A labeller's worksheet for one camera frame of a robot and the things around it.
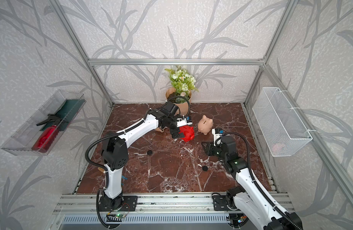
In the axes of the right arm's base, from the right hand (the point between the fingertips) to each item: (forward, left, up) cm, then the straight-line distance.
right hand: (203, 142), depth 80 cm
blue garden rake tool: (-11, +60, -13) cm, 62 cm away
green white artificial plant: (+37, +12, +14) cm, 41 cm away
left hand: (+12, +13, -2) cm, 17 cm away
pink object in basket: (-7, -36, +6) cm, 37 cm away
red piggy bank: (+11, +8, -5) cm, 15 cm away
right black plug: (-9, -1, -16) cm, 18 cm away
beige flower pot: (+35, +14, +1) cm, 37 cm away
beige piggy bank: (+17, -3, -6) cm, 18 cm away
